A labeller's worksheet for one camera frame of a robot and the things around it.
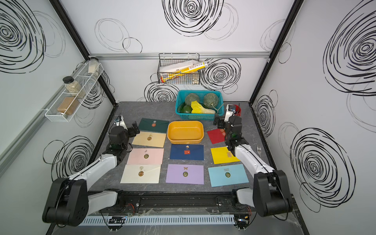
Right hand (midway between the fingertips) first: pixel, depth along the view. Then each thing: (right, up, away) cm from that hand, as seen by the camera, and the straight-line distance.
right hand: (224, 114), depth 84 cm
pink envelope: (-48, -27, +7) cm, 55 cm away
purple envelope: (-22, -35, +1) cm, 42 cm away
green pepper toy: (-22, +4, +22) cm, 32 cm away
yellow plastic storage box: (-23, -13, +18) cm, 32 cm away
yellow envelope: (+1, -26, +8) cm, 27 cm away
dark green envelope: (-49, -8, +22) cm, 54 cm away
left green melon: (-19, +13, +25) cm, 34 cm away
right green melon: (-4, +10, +24) cm, 26 cm away
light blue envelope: (+2, -36, 0) cm, 36 cm away
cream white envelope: (-48, -35, +1) cm, 60 cm away
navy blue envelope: (-22, -24, +8) cm, 33 cm away
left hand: (-57, -5, +2) cm, 57 cm away
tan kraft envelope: (-47, -17, +15) cm, 53 cm away
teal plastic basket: (-27, +9, +31) cm, 42 cm away
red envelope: (-1, -15, +16) cm, 22 cm away
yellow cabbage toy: (-14, +4, +21) cm, 26 cm away
